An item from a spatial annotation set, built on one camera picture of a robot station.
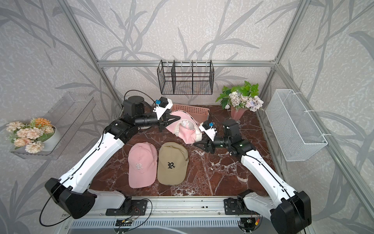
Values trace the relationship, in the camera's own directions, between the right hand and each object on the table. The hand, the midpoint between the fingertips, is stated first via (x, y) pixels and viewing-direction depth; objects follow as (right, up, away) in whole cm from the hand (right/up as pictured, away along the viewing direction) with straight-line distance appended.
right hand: (196, 141), depth 71 cm
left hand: (-8, +12, -7) cm, 16 cm away
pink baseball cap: (-30, -13, +10) cm, 34 cm away
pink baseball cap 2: (-5, +6, +2) cm, 8 cm away
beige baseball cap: (-13, -14, +11) cm, 22 cm away
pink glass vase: (+27, +15, +27) cm, 41 cm away
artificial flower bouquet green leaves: (+28, +24, +14) cm, 40 cm away
